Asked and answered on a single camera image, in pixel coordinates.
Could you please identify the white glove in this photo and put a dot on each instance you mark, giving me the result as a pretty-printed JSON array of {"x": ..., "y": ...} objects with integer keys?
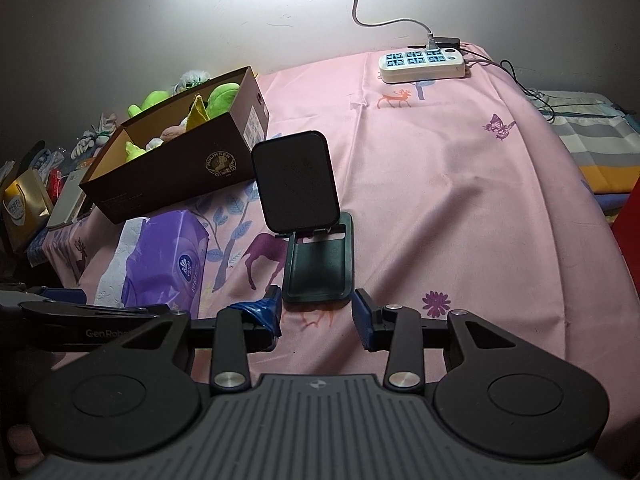
[{"x": 85, "y": 143}]

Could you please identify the gold paper gift bag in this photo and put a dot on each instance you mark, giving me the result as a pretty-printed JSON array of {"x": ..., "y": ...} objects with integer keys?
[{"x": 26, "y": 208}]

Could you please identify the green frog plush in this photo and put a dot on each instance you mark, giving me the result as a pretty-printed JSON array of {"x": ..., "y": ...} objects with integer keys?
[{"x": 221, "y": 99}]

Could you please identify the striped folded blanket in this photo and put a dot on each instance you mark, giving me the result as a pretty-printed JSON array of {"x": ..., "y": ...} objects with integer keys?
[{"x": 602, "y": 138}]

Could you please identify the pink plush toy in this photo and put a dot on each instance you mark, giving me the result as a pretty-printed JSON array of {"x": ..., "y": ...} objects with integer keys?
[{"x": 172, "y": 132}]

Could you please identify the neon green mesh cloth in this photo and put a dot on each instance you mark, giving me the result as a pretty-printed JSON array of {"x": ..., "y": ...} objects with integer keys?
[{"x": 133, "y": 151}]

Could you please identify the white boxed book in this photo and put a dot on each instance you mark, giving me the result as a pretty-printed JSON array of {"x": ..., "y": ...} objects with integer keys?
[{"x": 72, "y": 197}]

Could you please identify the white blue power strip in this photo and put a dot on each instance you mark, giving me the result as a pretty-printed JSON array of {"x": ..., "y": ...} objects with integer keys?
[{"x": 416, "y": 65}]

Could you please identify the brown cardboard shoe box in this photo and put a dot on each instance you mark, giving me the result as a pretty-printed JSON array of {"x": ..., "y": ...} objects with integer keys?
[{"x": 209, "y": 157}]

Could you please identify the yellow fleece towel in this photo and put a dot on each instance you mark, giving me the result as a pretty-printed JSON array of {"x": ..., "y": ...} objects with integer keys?
[{"x": 197, "y": 114}]

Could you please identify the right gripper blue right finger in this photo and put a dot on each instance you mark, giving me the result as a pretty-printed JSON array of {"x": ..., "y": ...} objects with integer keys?
[{"x": 366, "y": 315}]

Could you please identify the red snack packet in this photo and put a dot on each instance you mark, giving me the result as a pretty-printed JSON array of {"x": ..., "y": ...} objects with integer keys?
[{"x": 55, "y": 184}]

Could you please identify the panda plush with white fur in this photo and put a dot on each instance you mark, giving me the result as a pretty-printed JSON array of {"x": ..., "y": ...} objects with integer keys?
[{"x": 189, "y": 80}]

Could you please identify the lime green plush toy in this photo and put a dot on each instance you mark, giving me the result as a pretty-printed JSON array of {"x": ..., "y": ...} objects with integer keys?
[{"x": 152, "y": 99}]

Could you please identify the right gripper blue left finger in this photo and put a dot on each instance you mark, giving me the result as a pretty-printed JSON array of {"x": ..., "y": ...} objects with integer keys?
[{"x": 261, "y": 319}]

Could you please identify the purple tissue pack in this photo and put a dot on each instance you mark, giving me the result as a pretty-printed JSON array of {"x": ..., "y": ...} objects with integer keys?
[{"x": 158, "y": 260}]

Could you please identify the black charger adapter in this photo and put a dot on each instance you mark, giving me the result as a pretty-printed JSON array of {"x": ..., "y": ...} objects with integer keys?
[{"x": 447, "y": 42}]

